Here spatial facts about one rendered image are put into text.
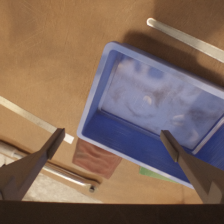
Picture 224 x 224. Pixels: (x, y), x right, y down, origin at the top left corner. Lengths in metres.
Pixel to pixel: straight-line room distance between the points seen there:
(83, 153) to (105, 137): 0.18
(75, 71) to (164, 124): 0.26
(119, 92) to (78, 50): 0.14
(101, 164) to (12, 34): 0.43
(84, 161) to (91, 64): 0.31
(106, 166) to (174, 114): 0.26
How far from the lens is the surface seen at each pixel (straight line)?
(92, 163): 0.54
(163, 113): 0.42
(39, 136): 0.59
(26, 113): 0.57
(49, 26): 0.44
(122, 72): 0.39
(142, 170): 0.50
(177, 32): 0.37
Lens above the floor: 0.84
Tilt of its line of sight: 60 degrees down
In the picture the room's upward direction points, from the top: 154 degrees counter-clockwise
